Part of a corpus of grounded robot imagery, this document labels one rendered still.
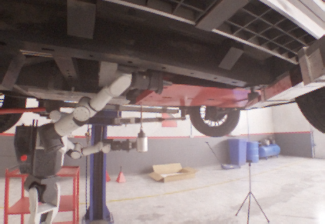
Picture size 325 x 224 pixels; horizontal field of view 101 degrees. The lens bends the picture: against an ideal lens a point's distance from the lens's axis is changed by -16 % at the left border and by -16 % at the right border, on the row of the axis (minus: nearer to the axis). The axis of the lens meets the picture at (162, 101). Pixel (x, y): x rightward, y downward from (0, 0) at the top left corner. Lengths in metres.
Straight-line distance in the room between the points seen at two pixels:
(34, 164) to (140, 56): 0.89
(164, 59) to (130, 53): 0.15
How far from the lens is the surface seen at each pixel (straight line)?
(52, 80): 1.33
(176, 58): 0.74
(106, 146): 1.43
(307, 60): 0.52
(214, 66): 0.87
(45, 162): 1.17
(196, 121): 2.40
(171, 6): 0.44
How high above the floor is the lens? 1.35
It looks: 11 degrees up
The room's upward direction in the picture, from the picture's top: straight up
